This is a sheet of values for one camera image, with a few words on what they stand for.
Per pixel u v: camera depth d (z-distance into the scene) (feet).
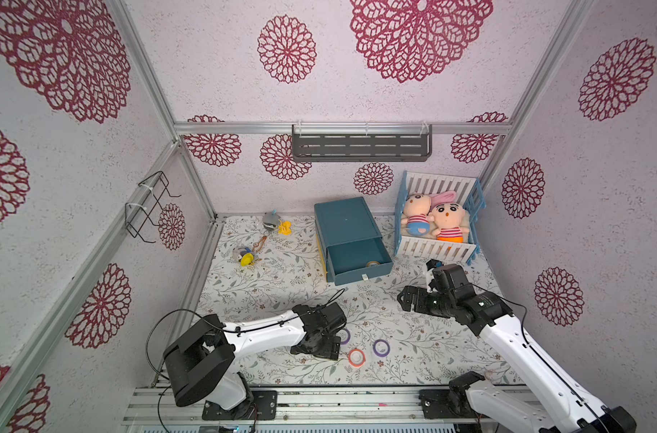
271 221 3.69
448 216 3.30
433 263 2.33
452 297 1.85
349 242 2.74
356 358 2.69
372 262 2.80
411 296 2.29
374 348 2.74
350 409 2.40
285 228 3.75
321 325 2.16
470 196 3.63
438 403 2.37
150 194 2.56
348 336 2.80
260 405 2.41
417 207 3.44
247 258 3.36
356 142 3.18
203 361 1.38
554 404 1.34
